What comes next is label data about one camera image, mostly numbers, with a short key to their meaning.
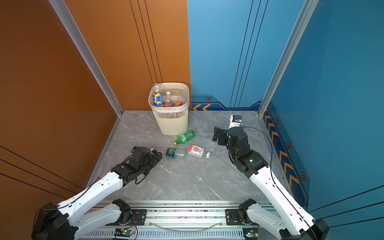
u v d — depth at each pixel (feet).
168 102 3.22
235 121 1.93
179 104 3.17
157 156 2.47
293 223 1.23
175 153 2.99
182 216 2.48
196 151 3.07
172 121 3.24
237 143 1.59
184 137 3.26
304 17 2.38
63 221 1.28
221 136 2.04
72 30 2.50
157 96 3.00
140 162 2.05
